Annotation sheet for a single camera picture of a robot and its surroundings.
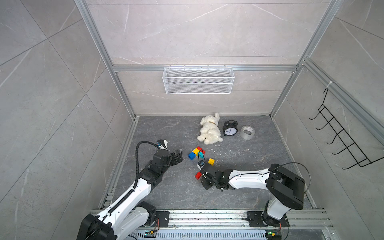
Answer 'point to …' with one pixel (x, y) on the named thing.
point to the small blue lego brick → (192, 155)
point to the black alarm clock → (230, 128)
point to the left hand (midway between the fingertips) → (176, 150)
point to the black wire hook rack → (351, 146)
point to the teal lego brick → (201, 155)
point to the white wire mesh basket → (195, 80)
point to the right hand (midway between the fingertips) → (203, 179)
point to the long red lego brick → (200, 149)
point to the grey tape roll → (247, 132)
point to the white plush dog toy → (210, 132)
